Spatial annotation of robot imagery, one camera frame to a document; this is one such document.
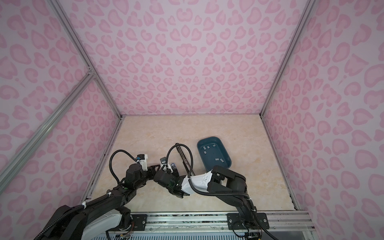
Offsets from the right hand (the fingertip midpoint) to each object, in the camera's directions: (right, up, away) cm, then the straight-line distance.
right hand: (164, 169), depth 86 cm
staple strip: (+32, +4, +9) cm, 34 cm away
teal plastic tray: (+29, +8, +12) cm, 32 cm away
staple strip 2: (+24, +11, +14) cm, 30 cm away
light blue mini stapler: (+4, +1, +5) cm, 7 cm away
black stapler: (+12, +4, +6) cm, 14 cm away
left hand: (-3, +3, +1) cm, 5 cm away
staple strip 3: (+30, +12, +15) cm, 36 cm away
